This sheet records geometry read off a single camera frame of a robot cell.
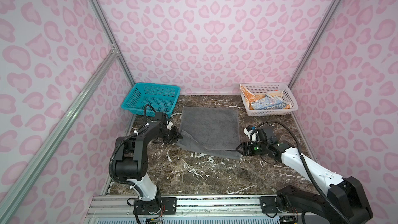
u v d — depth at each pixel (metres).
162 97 1.17
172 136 0.84
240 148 0.78
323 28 0.84
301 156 0.52
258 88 1.07
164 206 0.72
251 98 1.11
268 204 0.74
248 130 0.78
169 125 0.83
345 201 0.39
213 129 1.00
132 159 0.48
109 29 0.84
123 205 0.75
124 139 0.46
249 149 0.73
